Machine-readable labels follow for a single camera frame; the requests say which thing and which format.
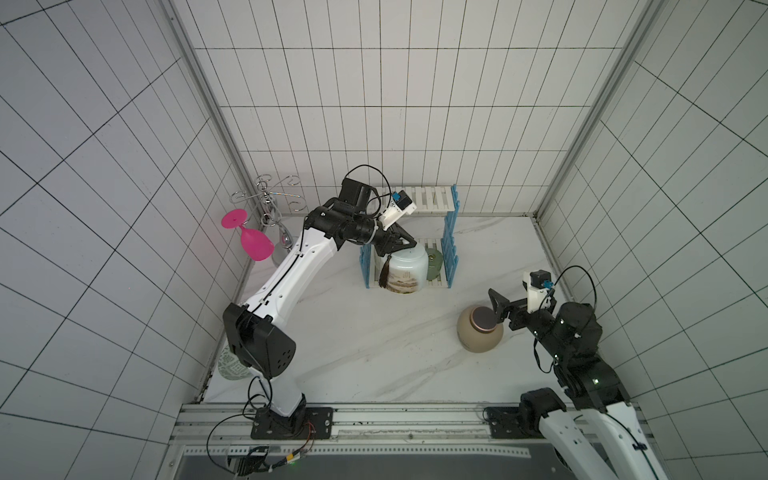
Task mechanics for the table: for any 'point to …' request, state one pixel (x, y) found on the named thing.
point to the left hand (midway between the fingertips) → (406, 246)
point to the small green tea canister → (435, 260)
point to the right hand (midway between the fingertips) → (496, 285)
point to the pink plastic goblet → (257, 245)
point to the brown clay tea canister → (479, 331)
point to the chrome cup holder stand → (272, 201)
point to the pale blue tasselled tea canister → (408, 270)
